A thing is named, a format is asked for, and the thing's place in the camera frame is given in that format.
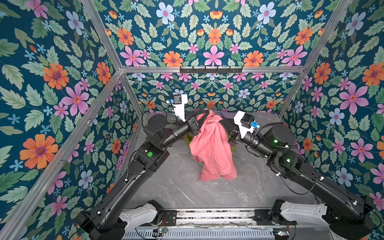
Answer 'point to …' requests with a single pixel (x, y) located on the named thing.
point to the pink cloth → (211, 148)
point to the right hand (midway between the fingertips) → (222, 114)
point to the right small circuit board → (280, 233)
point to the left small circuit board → (161, 231)
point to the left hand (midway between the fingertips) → (211, 109)
